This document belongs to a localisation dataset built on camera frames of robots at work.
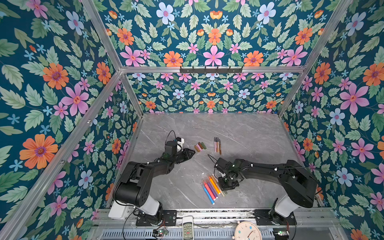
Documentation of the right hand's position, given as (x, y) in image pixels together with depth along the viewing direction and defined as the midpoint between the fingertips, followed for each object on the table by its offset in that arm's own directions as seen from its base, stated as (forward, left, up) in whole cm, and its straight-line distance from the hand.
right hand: (221, 189), depth 83 cm
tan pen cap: (+28, +15, 0) cm, 32 cm away
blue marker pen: (-4, +7, 0) cm, 8 cm away
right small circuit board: (-20, -27, -1) cm, 34 cm away
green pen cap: (+29, +10, 0) cm, 31 cm away
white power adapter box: (-12, +52, +4) cm, 53 cm away
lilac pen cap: (+29, +13, 0) cm, 32 cm away
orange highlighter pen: (+2, +3, 0) cm, 4 cm away
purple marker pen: (-1, +5, 0) cm, 5 cm away
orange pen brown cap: (+29, 0, 0) cm, 29 cm away
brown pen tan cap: (+27, -2, +1) cm, 27 cm away
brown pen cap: (+29, +12, +1) cm, 31 cm away
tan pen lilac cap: (+30, -1, +1) cm, 30 cm away
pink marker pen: (-1, +6, 0) cm, 7 cm away
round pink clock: (-20, -11, +3) cm, 23 cm away
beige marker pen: (0, +2, +7) cm, 8 cm away
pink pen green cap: (+29, +2, 0) cm, 29 cm away
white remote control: (-18, +18, +1) cm, 25 cm away
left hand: (+20, +14, +10) cm, 26 cm away
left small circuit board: (-20, +31, 0) cm, 37 cm away
